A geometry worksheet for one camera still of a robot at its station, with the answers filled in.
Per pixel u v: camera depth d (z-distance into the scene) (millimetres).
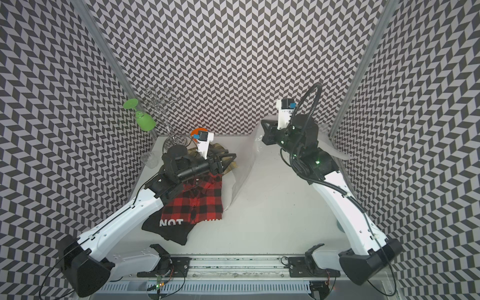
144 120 1015
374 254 366
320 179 428
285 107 526
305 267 721
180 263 739
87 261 370
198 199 857
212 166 583
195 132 1182
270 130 531
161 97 1019
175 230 806
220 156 585
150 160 1072
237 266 738
